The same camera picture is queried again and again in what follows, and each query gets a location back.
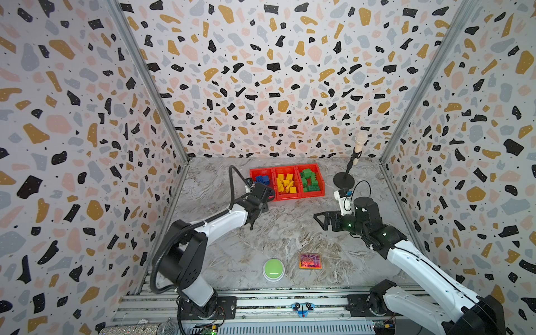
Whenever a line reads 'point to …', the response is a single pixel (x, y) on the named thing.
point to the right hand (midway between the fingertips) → (322, 212)
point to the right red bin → (315, 169)
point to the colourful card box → (310, 261)
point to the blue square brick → (264, 179)
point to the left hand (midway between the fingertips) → (261, 199)
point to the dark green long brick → (304, 184)
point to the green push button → (273, 270)
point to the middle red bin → (296, 179)
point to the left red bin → (269, 172)
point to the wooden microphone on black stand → (345, 180)
